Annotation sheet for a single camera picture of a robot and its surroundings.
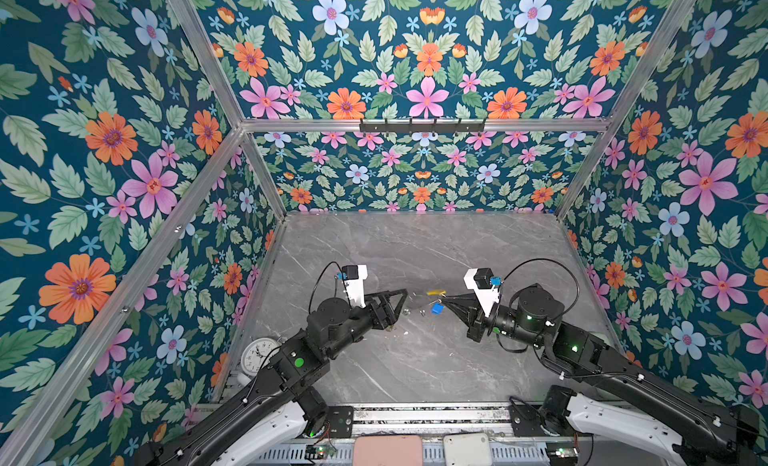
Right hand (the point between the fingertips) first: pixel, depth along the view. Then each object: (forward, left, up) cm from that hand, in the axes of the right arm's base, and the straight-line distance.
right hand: (445, 298), depth 62 cm
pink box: (-24, +13, -30) cm, 41 cm away
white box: (-24, -6, -29) cm, 38 cm away
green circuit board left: (-24, +29, -30) cm, 48 cm away
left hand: (+2, +9, 0) cm, 9 cm away
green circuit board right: (-25, -29, -32) cm, 49 cm away
